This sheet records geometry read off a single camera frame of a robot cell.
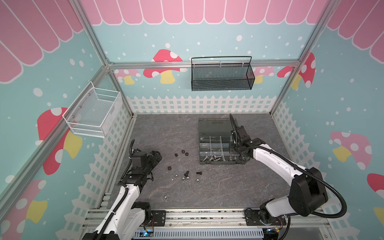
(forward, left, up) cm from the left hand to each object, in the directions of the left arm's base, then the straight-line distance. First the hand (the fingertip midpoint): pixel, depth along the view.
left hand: (156, 159), depth 85 cm
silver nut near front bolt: (-9, -24, -8) cm, 27 cm away
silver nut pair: (-7, -18, -9) cm, 21 cm away
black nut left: (-1, -7, -9) cm, 11 cm away
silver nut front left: (-18, -7, -9) cm, 22 cm away
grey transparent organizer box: (+20, -35, -3) cm, 40 cm away
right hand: (+8, -44, +3) cm, 45 cm away
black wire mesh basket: (+48, -38, +26) cm, 66 cm away
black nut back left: (+8, -10, -9) cm, 15 cm away
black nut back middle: (+11, -14, -9) cm, 20 cm away
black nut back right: (+9, -17, -8) cm, 20 cm away
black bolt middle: (-4, -25, -9) cm, 27 cm away
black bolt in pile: (-5, -17, -9) cm, 20 cm away
